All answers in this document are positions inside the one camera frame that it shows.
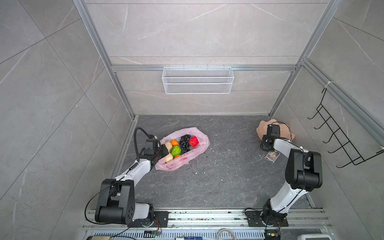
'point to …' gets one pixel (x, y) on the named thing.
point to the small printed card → (272, 156)
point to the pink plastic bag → (180, 160)
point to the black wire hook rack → (345, 143)
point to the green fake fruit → (175, 150)
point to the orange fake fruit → (174, 142)
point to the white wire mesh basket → (197, 80)
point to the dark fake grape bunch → (184, 143)
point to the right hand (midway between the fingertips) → (263, 138)
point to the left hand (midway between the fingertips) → (166, 145)
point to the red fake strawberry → (193, 141)
